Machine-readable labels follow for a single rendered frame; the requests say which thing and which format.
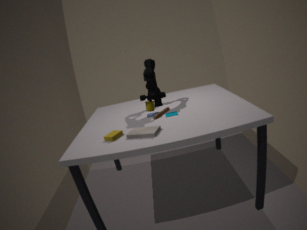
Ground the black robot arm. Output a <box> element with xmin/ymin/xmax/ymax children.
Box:
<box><xmin>143</xmin><ymin>59</ymin><xmax>163</xmax><ymax>107</ymax></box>

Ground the beige flat rectangular pad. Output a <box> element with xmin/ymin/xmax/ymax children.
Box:
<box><xmin>127</xmin><ymin>126</ymin><xmax>161</xmax><ymax>139</ymax></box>

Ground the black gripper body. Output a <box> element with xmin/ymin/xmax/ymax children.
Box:
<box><xmin>140</xmin><ymin>87</ymin><xmax>166</xmax><ymax>100</ymax></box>

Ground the yellow rectangular block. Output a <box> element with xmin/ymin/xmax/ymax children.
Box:
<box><xmin>104</xmin><ymin>130</ymin><xmax>123</xmax><ymax>142</ymax></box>

